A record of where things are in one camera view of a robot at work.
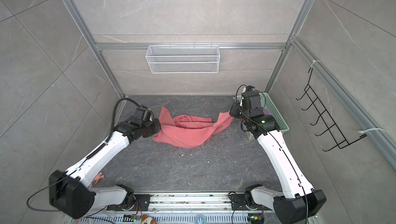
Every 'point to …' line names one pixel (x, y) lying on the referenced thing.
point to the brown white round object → (145, 219)
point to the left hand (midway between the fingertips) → (160, 122)
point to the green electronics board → (255, 218)
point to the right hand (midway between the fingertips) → (235, 104)
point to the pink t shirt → (181, 131)
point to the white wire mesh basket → (183, 59)
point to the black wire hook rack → (332, 129)
